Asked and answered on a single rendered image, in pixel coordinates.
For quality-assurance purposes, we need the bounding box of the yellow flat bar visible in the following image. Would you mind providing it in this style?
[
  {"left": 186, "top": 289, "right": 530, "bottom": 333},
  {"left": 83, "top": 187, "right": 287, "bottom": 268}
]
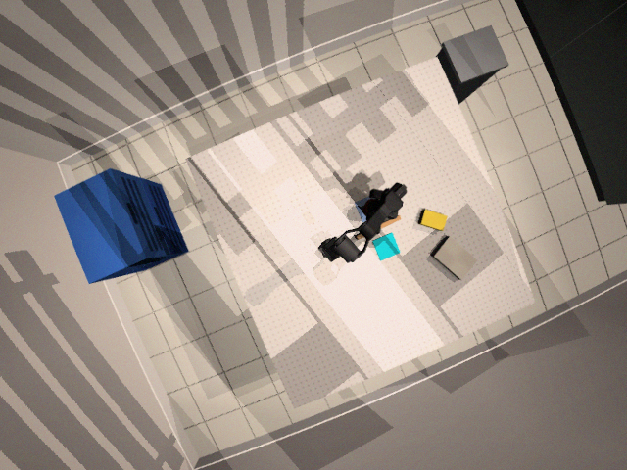
[{"left": 418, "top": 209, "right": 447, "bottom": 231}]

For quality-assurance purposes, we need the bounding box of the brown wooden plank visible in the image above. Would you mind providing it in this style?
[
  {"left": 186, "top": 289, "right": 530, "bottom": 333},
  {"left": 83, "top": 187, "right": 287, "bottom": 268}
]
[{"left": 356, "top": 215, "right": 401, "bottom": 240}]

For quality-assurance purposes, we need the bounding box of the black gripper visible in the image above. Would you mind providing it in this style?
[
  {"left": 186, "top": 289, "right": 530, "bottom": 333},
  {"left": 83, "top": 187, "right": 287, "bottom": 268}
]
[{"left": 366, "top": 189, "right": 383, "bottom": 235}]

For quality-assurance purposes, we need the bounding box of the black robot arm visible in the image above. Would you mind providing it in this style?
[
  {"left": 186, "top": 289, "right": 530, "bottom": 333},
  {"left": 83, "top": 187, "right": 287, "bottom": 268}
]
[{"left": 318, "top": 183, "right": 407, "bottom": 263}]

